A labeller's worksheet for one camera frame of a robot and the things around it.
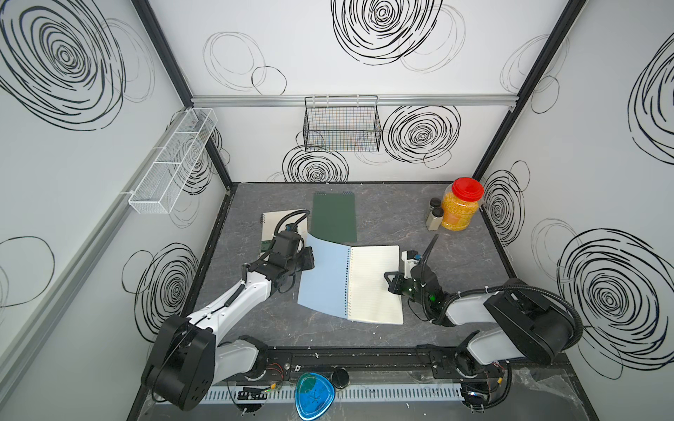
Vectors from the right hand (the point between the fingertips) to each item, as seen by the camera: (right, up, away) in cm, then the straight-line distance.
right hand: (385, 276), depth 89 cm
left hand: (-25, +8, -2) cm, 26 cm away
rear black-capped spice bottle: (+21, +25, +12) cm, 35 cm away
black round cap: (-15, -18, -26) cm, 35 cm away
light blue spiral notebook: (-13, -2, -1) cm, 13 cm away
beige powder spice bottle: (+21, +19, +10) cm, 30 cm away
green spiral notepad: (-18, +20, +20) cm, 34 cm away
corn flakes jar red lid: (+29, +26, +6) cm, 39 cm away
